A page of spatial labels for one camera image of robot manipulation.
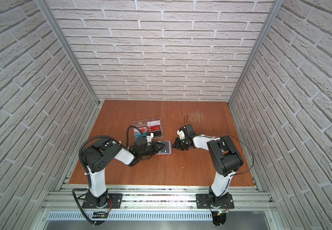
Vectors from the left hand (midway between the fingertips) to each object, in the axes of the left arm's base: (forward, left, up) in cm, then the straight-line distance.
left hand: (166, 144), depth 91 cm
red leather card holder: (-1, -4, -3) cm, 5 cm away
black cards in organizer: (+9, +7, -2) cm, 11 cm away
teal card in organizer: (+8, +19, -1) cm, 20 cm away
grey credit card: (-2, -1, -3) cm, 4 cm away
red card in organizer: (+12, +8, +1) cm, 15 cm away
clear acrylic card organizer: (+14, +16, +2) cm, 21 cm away
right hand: (0, -5, -3) cm, 6 cm away
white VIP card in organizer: (+15, +8, +3) cm, 17 cm away
